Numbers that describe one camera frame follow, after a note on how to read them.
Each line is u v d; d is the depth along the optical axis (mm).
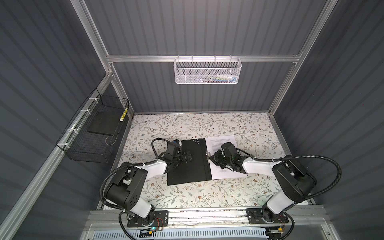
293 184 450
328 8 702
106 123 791
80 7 682
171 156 721
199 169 952
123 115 811
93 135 735
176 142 852
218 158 811
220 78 915
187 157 833
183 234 771
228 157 728
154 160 595
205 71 1123
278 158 524
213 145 1020
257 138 1051
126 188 448
